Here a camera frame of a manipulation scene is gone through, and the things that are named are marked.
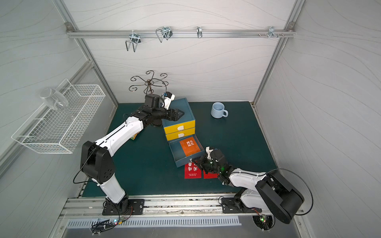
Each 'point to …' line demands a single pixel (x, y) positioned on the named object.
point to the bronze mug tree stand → (150, 83)
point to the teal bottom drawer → (180, 157)
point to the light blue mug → (218, 110)
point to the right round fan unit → (264, 222)
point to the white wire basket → (60, 130)
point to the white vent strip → (87, 223)
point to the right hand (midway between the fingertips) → (191, 159)
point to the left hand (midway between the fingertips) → (180, 113)
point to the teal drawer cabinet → (182, 104)
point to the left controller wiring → (99, 227)
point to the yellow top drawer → (179, 127)
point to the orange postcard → (189, 146)
